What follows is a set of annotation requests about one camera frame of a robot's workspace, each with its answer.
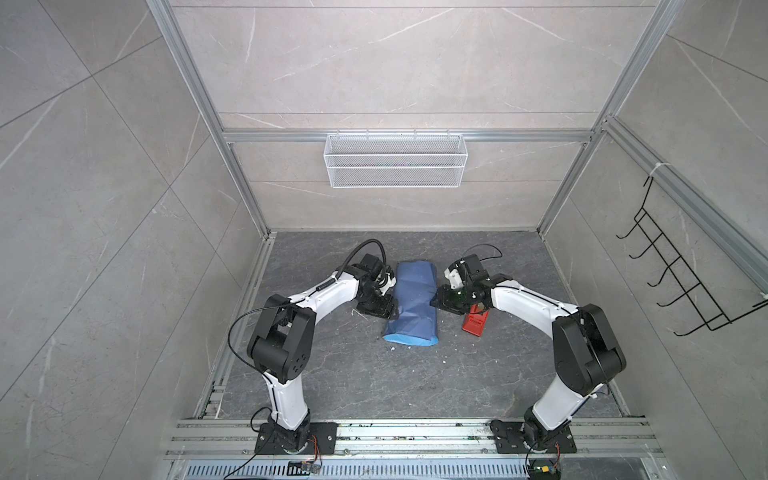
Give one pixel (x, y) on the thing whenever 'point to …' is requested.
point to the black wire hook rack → (708, 309)
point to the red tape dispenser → (475, 320)
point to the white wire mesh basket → (395, 161)
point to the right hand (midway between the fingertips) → (438, 303)
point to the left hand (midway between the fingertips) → (393, 310)
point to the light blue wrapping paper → (416, 323)
